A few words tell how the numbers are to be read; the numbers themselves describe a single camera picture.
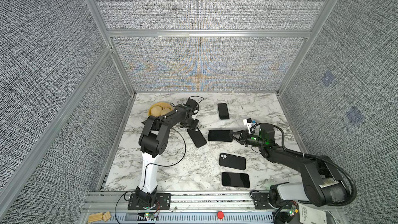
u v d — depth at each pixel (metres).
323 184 0.43
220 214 0.69
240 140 0.76
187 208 0.73
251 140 0.76
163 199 0.73
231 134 0.83
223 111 1.07
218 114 1.06
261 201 0.72
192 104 0.83
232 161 0.86
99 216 0.69
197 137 0.95
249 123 0.82
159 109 1.03
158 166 0.55
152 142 0.55
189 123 0.86
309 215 0.69
